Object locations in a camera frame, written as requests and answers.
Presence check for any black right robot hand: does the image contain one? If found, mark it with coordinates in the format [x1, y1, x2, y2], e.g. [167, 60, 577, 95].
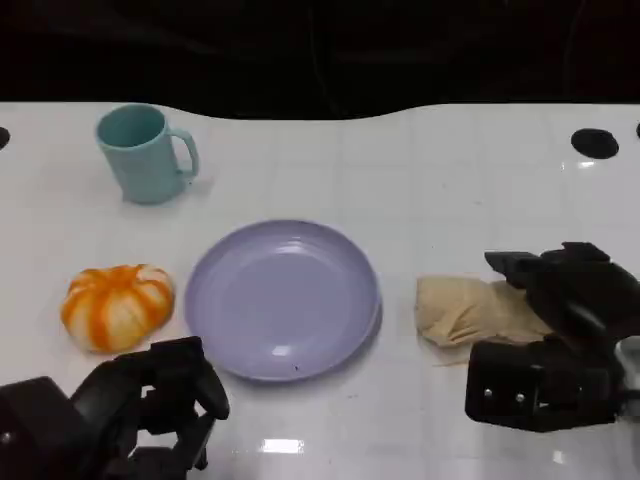
[464, 242, 640, 434]

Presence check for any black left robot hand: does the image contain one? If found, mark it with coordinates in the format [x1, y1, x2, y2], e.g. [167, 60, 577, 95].
[0, 336, 231, 480]

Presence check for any orange and white bread roll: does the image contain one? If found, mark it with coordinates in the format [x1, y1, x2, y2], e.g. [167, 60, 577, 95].
[60, 263, 176, 355]

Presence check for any lilac plate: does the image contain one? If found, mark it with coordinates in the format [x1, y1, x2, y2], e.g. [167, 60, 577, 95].
[183, 218, 384, 384]

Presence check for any pale green mug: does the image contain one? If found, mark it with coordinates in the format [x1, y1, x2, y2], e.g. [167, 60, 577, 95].
[95, 103, 200, 205]

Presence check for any black backdrop cloth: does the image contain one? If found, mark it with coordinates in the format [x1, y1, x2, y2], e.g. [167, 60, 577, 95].
[0, 0, 640, 120]

